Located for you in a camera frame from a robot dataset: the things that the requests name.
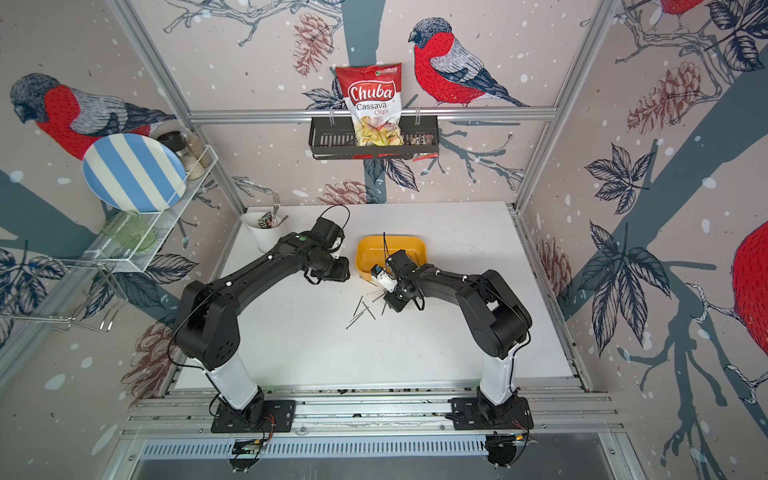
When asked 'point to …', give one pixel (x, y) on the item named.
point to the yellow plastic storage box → (374, 250)
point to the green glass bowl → (125, 226)
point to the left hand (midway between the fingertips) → (349, 269)
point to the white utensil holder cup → (265, 227)
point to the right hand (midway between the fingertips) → (393, 297)
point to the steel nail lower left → (355, 320)
